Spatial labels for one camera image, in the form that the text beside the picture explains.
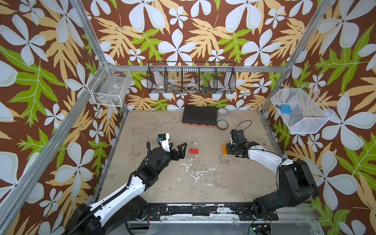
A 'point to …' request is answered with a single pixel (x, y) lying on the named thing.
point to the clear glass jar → (222, 113)
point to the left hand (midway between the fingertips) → (179, 142)
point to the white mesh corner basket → (302, 113)
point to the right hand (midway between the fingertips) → (228, 147)
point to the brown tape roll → (222, 125)
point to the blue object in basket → (286, 108)
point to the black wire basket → (188, 77)
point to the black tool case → (202, 116)
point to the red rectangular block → (195, 151)
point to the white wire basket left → (110, 85)
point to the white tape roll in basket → (191, 86)
